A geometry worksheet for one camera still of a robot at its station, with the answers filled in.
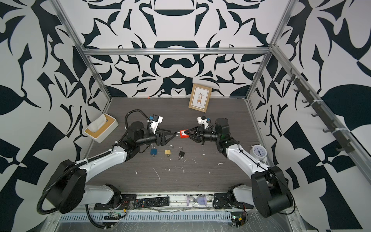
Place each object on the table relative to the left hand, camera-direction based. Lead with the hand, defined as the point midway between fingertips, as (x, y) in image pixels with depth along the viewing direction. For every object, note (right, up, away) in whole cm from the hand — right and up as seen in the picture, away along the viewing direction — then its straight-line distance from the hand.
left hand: (174, 131), depth 76 cm
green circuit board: (+31, -42, -5) cm, 53 cm away
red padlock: (+5, -2, -3) cm, 6 cm away
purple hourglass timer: (+14, -34, -3) cm, 37 cm away
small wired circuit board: (-28, -39, -8) cm, 49 cm away
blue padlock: (-14, -15, +17) cm, 27 cm away
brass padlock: (-5, -15, +15) cm, 22 cm away
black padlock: (+4, -16, +15) cm, 22 cm away
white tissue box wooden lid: (-49, -1, +19) cm, 53 cm away
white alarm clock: (+50, -14, +12) cm, 54 cm away
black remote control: (-13, -35, -3) cm, 38 cm away
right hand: (+6, -1, -4) cm, 8 cm away
